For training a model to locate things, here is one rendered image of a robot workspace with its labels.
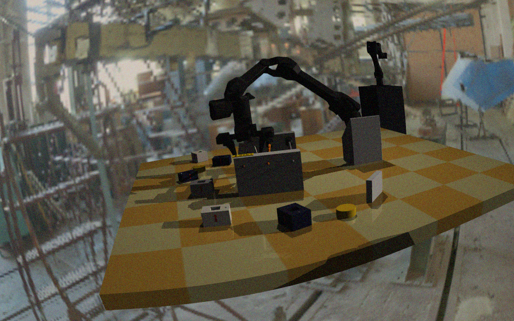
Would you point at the yellow short cylinder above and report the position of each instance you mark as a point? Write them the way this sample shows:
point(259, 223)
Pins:
point(346, 211)
point(199, 168)

